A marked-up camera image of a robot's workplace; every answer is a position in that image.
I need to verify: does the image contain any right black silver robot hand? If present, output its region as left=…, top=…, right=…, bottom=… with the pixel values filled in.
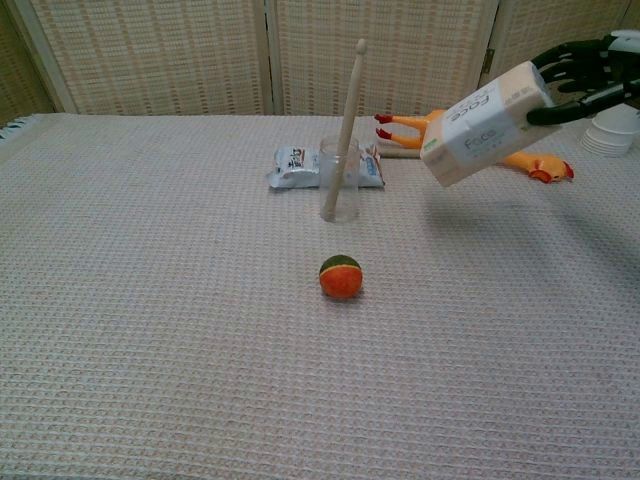
left=525, top=29, right=640, bottom=127

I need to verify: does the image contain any white tissue pack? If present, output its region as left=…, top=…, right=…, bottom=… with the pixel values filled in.
left=419, top=61, right=565, bottom=189

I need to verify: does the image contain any white paper cup stack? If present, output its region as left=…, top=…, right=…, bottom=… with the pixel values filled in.
left=580, top=102, right=640, bottom=158

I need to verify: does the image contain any yellow rubber chicken toy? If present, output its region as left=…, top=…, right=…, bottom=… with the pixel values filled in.
left=374, top=108, right=575, bottom=184

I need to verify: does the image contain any wooden drumstick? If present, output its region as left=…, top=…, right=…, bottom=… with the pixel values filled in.
left=378, top=146, right=424, bottom=161
left=321, top=38, right=369, bottom=220

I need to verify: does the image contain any clear glass jar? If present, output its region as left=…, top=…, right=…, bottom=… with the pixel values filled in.
left=318, top=135, right=361, bottom=224

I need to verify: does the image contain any white snack packet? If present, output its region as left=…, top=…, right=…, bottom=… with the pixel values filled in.
left=265, top=143, right=387, bottom=190

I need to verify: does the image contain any orange green ball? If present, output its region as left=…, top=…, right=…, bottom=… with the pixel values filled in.
left=318, top=253, right=364, bottom=301

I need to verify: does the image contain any woven folding screen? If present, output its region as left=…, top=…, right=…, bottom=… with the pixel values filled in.
left=0, top=0, right=640, bottom=120

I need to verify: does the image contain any beige woven tablecloth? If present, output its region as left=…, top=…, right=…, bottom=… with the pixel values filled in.
left=0, top=112, right=640, bottom=480

